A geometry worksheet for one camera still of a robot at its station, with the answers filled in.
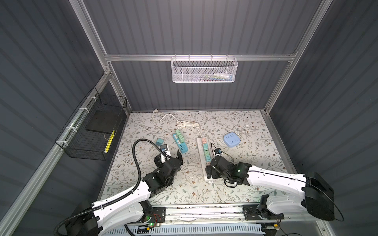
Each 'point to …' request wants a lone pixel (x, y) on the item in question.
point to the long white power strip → (204, 156)
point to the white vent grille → (131, 230)
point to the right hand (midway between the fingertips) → (212, 170)
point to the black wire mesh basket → (91, 131)
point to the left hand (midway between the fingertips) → (171, 153)
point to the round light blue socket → (231, 139)
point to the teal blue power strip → (182, 146)
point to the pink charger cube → (204, 140)
